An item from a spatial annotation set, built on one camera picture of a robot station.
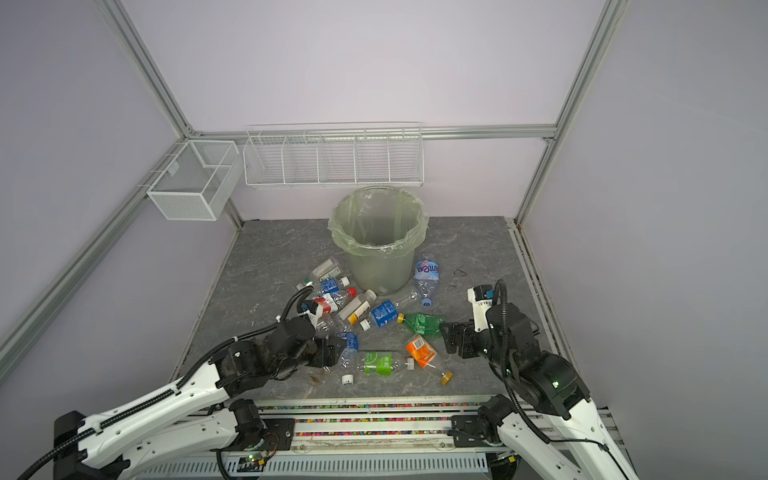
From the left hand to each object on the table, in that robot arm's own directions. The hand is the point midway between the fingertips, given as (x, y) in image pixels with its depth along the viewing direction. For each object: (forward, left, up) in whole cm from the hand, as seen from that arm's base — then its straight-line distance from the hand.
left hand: (332, 347), depth 74 cm
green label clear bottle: (-2, -12, -9) cm, 15 cm away
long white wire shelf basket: (+59, +1, +17) cm, 62 cm away
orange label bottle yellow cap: (0, -24, -10) cm, 26 cm away
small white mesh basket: (+55, +48, +11) cm, 73 cm away
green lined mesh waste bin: (+41, -13, -1) cm, 43 cm away
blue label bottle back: (+24, +4, -9) cm, 26 cm away
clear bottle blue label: (+2, -3, -9) cm, 10 cm away
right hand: (0, -30, +9) cm, 32 cm away
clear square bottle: (+32, +6, -10) cm, 34 cm away
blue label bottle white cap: (+12, -13, -8) cm, 19 cm away
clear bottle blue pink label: (+27, -28, -9) cm, 40 cm away
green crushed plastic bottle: (+10, -26, -12) cm, 30 cm away
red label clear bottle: (+19, +2, -10) cm, 21 cm away
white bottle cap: (-5, -3, -10) cm, 11 cm away
